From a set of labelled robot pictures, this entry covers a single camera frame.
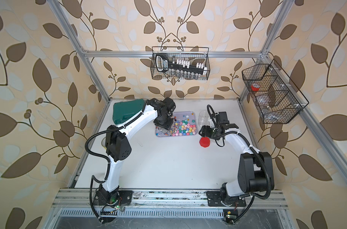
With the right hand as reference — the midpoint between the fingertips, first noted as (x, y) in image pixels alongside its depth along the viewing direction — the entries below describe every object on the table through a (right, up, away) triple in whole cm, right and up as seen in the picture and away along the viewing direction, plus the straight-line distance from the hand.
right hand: (204, 133), depth 90 cm
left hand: (-25, +5, -1) cm, 25 cm away
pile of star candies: (-11, +3, +12) cm, 17 cm away
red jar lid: (+1, -6, +3) cm, 7 cm away
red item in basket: (+28, +27, -8) cm, 40 cm away
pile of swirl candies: (-30, -1, +10) cm, 31 cm away
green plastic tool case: (-59, +15, +19) cm, 64 cm away
